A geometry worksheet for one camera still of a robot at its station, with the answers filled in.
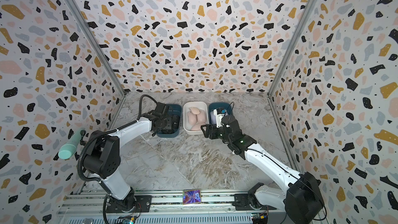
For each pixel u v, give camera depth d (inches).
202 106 43.3
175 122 39.0
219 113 27.6
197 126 38.8
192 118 40.5
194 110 41.6
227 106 45.4
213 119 40.5
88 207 29.3
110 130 19.9
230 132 23.8
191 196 29.4
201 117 40.7
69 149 20.8
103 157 18.3
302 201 15.8
